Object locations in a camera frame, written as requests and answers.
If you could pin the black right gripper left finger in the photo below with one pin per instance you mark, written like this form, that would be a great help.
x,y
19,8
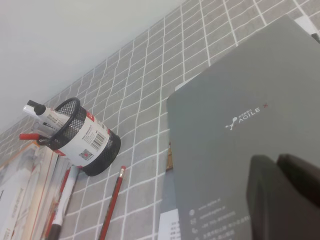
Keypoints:
x,y
277,210

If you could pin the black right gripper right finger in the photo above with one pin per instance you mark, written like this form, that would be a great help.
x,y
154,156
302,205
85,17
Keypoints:
x,y
304,176

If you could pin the black mesh pen holder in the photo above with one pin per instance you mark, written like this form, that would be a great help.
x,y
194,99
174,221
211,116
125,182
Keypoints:
x,y
84,140

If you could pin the red ballpoint pen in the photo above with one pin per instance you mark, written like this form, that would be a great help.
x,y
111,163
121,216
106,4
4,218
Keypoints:
x,y
58,200

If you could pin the white marker in holder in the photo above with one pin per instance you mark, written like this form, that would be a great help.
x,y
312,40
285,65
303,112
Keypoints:
x,y
45,114

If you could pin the red capped pen in holder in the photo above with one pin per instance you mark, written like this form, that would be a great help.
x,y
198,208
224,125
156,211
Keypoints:
x,y
32,136

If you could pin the grey Agilex brochure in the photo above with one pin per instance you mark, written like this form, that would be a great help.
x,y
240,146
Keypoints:
x,y
240,120

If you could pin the papers under grey brochure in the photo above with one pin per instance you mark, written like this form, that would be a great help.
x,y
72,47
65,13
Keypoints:
x,y
170,222

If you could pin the red pencil with eraser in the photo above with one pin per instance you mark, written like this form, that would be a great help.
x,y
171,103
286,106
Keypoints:
x,y
112,204

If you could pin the white marker black cap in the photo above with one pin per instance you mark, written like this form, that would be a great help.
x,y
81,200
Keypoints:
x,y
68,186

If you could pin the white ROS book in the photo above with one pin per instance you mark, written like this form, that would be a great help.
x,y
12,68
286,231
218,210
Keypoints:
x,y
24,183

